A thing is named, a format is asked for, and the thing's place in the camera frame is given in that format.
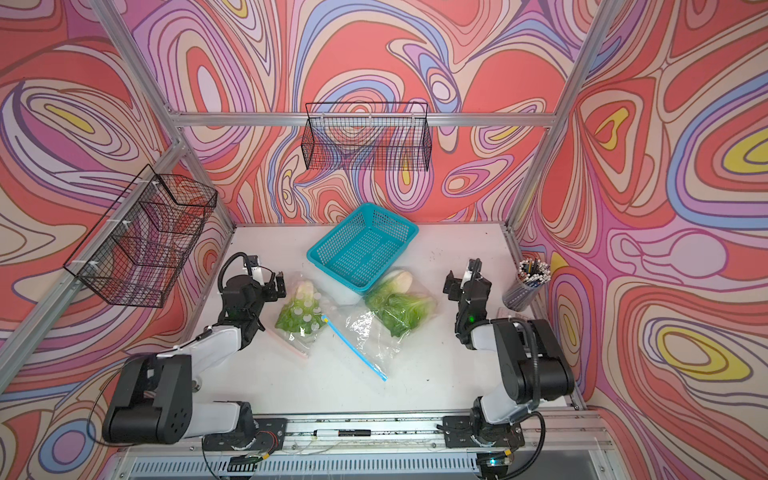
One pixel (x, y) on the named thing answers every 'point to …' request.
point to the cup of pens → (533, 274)
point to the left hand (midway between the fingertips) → (270, 274)
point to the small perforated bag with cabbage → (301, 315)
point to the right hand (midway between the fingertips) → (465, 279)
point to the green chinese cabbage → (398, 309)
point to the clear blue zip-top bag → (377, 329)
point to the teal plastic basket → (364, 250)
